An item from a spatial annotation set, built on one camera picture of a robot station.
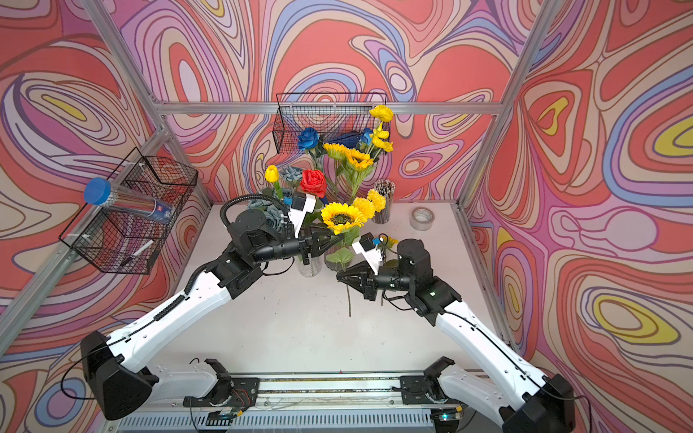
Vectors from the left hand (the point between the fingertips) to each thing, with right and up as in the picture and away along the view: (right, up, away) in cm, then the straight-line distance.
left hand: (344, 238), depth 59 cm
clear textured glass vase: (-12, -12, +36) cm, 40 cm away
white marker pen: (-57, -4, +15) cm, 59 cm away
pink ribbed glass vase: (-1, -5, +2) cm, 5 cm away
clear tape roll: (+32, +6, +55) cm, 64 cm away
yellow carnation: (+8, +10, +16) cm, 20 cm away
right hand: (-1, -12, +7) cm, 14 cm away
